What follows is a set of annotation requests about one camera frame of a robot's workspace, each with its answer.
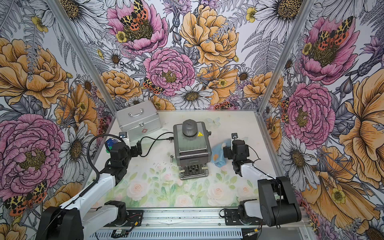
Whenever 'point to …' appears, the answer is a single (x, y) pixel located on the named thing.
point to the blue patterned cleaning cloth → (217, 157)
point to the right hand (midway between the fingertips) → (234, 148)
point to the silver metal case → (138, 120)
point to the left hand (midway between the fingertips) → (131, 145)
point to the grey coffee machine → (192, 149)
